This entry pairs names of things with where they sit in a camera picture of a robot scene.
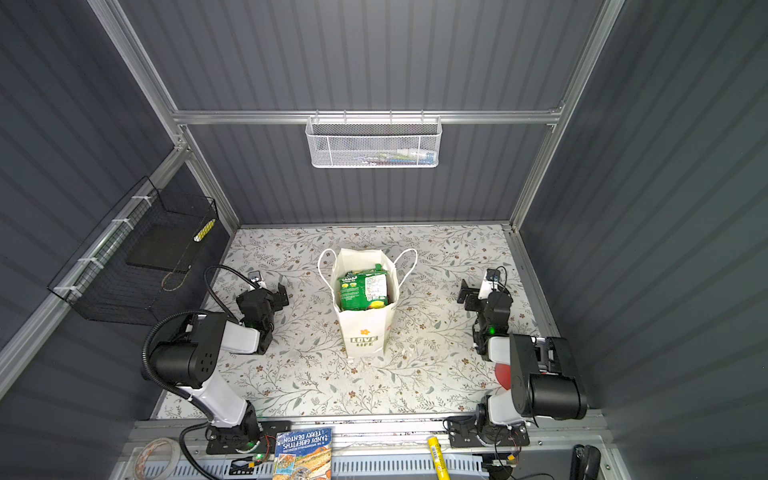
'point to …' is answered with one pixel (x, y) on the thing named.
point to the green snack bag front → (364, 290)
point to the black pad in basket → (166, 246)
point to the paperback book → (303, 455)
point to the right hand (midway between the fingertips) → (483, 284)
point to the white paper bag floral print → (366, 332)
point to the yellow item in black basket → (205, 230)
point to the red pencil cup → (504, 375)
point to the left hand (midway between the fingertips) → (263, 288)
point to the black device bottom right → (585, 462)
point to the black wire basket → (134, 265)
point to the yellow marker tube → (437, 454)
